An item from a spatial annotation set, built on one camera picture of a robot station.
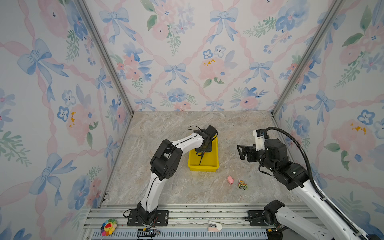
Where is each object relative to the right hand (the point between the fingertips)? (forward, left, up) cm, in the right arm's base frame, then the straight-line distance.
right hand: (245, 145), depth 73 cm
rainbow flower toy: (-33, +65, -21) cm, 76 cm away
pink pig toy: (-9, +5, -22) cm, 24 cm away
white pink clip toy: (-32, +15, -22) cm, 41 cm away
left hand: (+11, +17, -21) cm, 30 cm away
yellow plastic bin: (+2, +17, -22) cm, 28 cm away
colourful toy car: (-12, -1, -22) cm, 25 cm away
